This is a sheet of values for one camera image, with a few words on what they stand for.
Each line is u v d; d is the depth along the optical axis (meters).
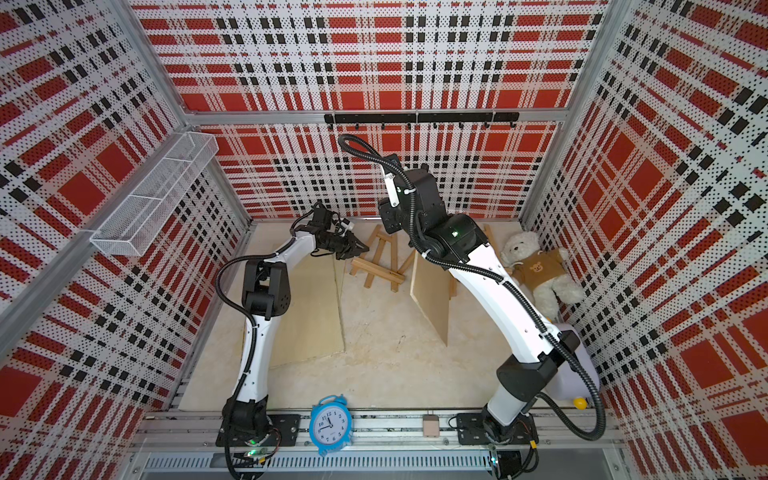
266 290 0.67
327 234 0.95
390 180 0.56
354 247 0.99
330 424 0.73
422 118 0.89
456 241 0.43
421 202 0.44
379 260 1.08
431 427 0.75
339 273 1.05
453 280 0.98
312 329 0.90
